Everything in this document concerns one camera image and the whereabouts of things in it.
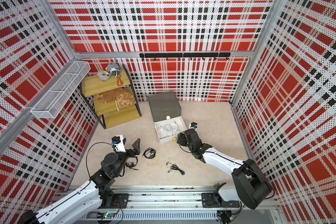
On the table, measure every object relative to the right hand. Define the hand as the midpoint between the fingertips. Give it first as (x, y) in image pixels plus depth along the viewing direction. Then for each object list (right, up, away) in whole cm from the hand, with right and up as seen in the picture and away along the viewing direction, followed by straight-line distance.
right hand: (184, 135), depth 88 cm
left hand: (-29, 0, -9) cm, 31 cm away
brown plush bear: (-39, +25, 0) cm, 46 cm away
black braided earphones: (-23, -12, +4) cm, 27 cm away
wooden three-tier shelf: (-58, +14, +26) cm, 65 cm away
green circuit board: (-40, -38, -19) cm, 58 cm away
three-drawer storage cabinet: (-12, +15, +1) cm, 19 cm away
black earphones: (-34, -18, -2) cm, 38 cm away
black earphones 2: (-7, -19, -2) cm, 21 cm away
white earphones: (-7, +5, +7) cm, 11 cm away
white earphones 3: (-11, +3, +5) cm, 12 cm away
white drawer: (-2, +7, +10) cm, 12 cm away
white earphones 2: (-15, +2, +5) cm, 16 cm away
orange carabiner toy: (-43, +37, +1) cm, 56 cm away
